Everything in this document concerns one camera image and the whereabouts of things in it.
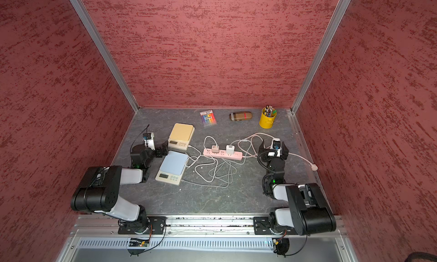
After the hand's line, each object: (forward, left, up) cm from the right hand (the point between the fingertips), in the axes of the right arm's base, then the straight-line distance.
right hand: (272, 142), depth 86 cm
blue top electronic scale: (-7, +54, -13) cm, 56 cm away
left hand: (+5, +62, -6) cm, 62 cm away
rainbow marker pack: (+29, +36, -12) cm, 48 cm away
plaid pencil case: (+29, +17, -11) cm, 36 cm away
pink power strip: (0, +26, -11) cm, 28 cm away
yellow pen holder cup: (+21, -2, -4) cm, 22 cm away
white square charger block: (0, +22, -8) cm, 23 cm away
